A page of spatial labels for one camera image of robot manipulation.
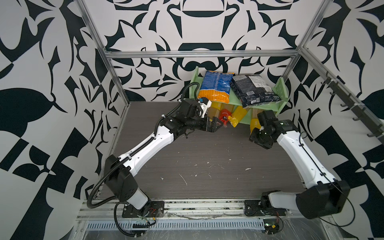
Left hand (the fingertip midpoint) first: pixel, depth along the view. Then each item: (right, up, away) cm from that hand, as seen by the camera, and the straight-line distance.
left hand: (218, 119), depth 71 cm
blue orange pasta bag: (+1, +18, +12) cm, 21 cm away
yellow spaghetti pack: (+15, +2, +21) cm, 26 cm away
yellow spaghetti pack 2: (+2, +5, +23) cm, 24 cm away
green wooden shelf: (+30, +6, +9) cm, 32 cm away
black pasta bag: (+20, +16, +10) cm, 28 cm away
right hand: (+20, -10, +8) cm, 24 cm away
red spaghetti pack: (+6, +2, +18) cm, 19 cm away
